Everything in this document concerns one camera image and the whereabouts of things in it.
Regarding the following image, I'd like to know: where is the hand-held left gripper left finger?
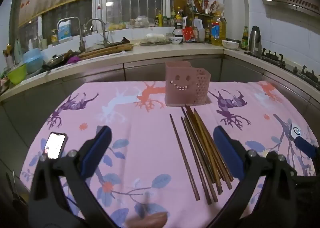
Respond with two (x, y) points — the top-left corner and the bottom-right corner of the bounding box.
(28, 125), (118, 228)

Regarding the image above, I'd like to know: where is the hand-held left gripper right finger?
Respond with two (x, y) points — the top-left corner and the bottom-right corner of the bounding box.
(207, 125), (298, 228)

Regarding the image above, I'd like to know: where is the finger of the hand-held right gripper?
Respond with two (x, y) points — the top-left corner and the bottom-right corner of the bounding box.
(294, 136), (319, 160)

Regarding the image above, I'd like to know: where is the pile of wooden chopsticks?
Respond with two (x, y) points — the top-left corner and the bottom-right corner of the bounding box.
(169, 106), (234, 205)

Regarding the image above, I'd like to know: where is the pink plastic utensil holder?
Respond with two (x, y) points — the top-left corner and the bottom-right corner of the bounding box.
(165, 61), (211, 107)

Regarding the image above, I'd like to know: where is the small white square device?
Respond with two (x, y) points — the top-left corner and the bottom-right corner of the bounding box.
(290, 123), (302, 141)

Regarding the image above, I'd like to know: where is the smartphone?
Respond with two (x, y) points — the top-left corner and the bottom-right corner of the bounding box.
(43, 132), (68, 160)

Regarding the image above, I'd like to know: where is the pink printed tablecloth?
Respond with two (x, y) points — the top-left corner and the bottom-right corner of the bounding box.
(20, 81), (317, 228)

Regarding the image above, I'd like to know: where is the gas stove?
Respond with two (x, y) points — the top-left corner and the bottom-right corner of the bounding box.
(244, 48), (320, 86)

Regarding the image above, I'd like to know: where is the brown rounded object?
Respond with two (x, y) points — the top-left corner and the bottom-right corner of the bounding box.
(125, 212), (167, 228)

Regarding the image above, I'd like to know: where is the dark cooking pan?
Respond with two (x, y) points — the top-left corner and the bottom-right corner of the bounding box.
(42, 53), (73, 69)

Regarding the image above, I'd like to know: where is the wooden cutting board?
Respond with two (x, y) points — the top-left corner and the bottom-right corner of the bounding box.
(77, 43), (134, 60)

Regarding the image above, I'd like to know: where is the plain white bowl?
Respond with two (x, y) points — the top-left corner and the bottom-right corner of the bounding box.
(221, 40), (240, 49)

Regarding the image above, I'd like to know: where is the green plastic bowl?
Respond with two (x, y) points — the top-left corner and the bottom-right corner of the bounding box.
(6, 64), (27, 85)

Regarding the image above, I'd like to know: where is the blue lidded plastic container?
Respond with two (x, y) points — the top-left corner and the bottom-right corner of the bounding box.
(23, 48), (43, 74)

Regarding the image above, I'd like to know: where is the green glass sauce bottle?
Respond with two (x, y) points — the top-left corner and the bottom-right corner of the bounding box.
(241, 26), (249, 50)

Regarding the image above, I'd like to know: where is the steel thermos jug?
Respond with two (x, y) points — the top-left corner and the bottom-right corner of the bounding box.
(249, 26), (262, 54)

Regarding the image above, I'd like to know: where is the steel kitchen faucet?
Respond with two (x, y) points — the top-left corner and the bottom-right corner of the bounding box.
(57, 17), (85, 52)
(86, 18), (109, 47)

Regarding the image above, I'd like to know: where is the large cooking oil bottle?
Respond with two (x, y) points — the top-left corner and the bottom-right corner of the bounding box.
(211, 11), (227, 47)

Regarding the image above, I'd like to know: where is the red seasoning packet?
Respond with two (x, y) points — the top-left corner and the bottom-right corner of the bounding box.
(182, 26), (195, 42)

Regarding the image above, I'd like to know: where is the blue label detergent jug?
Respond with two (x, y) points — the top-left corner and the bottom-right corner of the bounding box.
(57, 19), (73, 44)

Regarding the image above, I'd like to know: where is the white plastic jug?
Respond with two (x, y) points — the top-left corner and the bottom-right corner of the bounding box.
(193, 16), (205, 42)

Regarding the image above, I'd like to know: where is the white plastic bag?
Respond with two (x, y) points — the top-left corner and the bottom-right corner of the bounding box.
(145, 33), (165, 43)

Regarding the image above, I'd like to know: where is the dark sauce bottle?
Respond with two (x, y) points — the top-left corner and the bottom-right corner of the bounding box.
(173, 14), (184, 37)

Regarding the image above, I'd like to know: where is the rack of seasoning packets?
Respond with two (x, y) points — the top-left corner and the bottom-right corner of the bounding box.
(186, 0), (224, 16)

